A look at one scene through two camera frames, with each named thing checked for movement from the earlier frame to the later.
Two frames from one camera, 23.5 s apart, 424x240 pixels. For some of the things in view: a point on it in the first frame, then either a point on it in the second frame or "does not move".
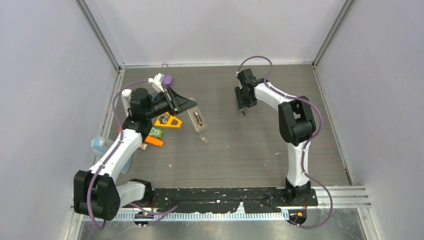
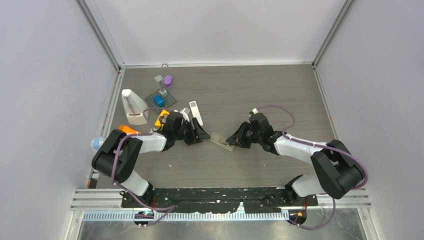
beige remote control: x=196 y=117 → x=219 y=140
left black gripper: x=177 y=103 → x=198 y=132
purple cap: x=167 y=80 does not move
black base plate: x=252 y=199 does not move
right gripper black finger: x=238 y=92 → x=236 y=137
